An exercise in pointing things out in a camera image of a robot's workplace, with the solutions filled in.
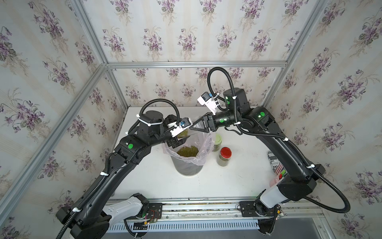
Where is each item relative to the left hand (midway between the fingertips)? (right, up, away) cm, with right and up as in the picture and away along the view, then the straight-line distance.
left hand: (183, 124), depth 64 cm
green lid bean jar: (+21, -11, +30) cm, 38 cm away
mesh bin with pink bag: (+2, -22, +11) cm, 25 cm away
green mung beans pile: (+3, -17, +27) cm, 32 cm away
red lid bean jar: (+22, -17, +15) cm, 32 cm away
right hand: (+6, 0, -5) cm, 8 cm away
